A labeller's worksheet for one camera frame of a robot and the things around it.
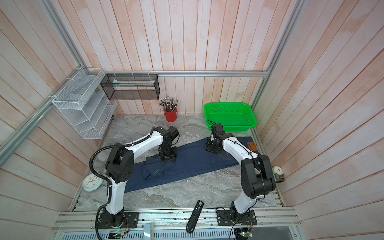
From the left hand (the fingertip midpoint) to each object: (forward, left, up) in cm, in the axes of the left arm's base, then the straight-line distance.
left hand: (173, 162), depth 88 cm
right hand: (+9, -21, +2) cm, 23 cm away
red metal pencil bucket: (+43, +5, -5) cm, 44 cm away
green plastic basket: (+43, -46, -4) cm, 63 cm away
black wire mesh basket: (+49, +32, +20) cm, 61 cm away
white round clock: (-11, +46, -3) cm, 48 cm away
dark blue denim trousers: (+5, -12, -5) cm, 14 cm away
